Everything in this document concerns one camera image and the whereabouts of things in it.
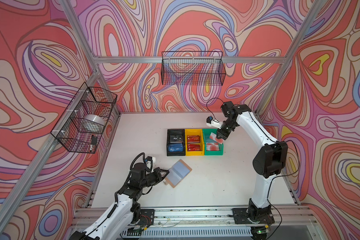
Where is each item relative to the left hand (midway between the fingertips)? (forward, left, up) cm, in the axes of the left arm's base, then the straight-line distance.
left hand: (170, 172), depth 80 cm
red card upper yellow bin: (+26, -14, -6) cm, 30 cm away
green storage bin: (+26, -23, -2) cm, 35 cm away
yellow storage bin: (+29, -15, -3) cm, 33 cm away
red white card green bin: (+20, -27, -7) cm, 34 cm away
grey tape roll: (+18, +37, +23) cm, 48 cm away
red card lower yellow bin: (+20, -14, -8) cm, 26 cm away
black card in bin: (+26, -2, -6) cm, 27 cm away
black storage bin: (+31, -2, -6) cm, 32 cm away
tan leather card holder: (+3, -4, -9) cm, 10 cm away
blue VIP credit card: (+19, -2, -6) cm, 20 cm away
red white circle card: (+19, -25, +6) cm, 32 cm away
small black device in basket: (+10, +38, +17) cm, 42 cm away
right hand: (+18, -30, +6) cm, 35 cm away
